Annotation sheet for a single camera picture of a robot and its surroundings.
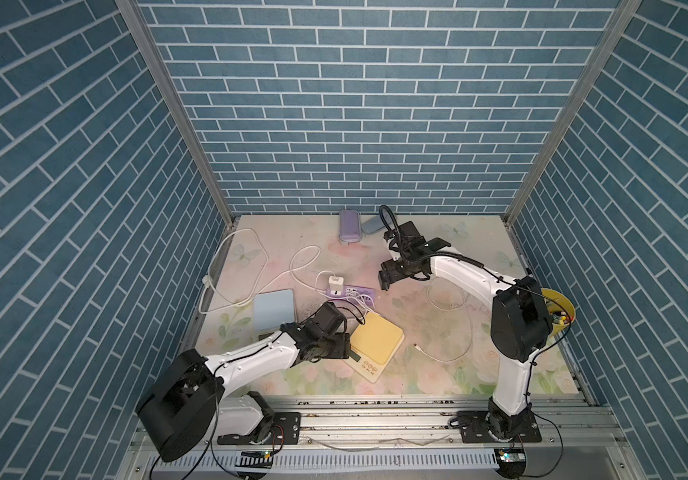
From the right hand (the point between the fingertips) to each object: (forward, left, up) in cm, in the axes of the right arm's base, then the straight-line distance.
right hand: (394, 270), depth 94 cm
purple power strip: (-5, +12, -7) cm, 15 cm away
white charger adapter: (-5, +18, -3) cm, 19 cm away
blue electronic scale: (-13, +38, -8) cm, 41 cm away
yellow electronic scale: (-21, +4, -8) cm, 23 cm away
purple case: (+25, +17, -6) cm, 31 cm away
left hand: (-24, +12, -7) cm, 28 cm away
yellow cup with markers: (-11, -47, +2) cm, 48 cm away
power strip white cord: (-6, +46, -9) cm, 47 cm away
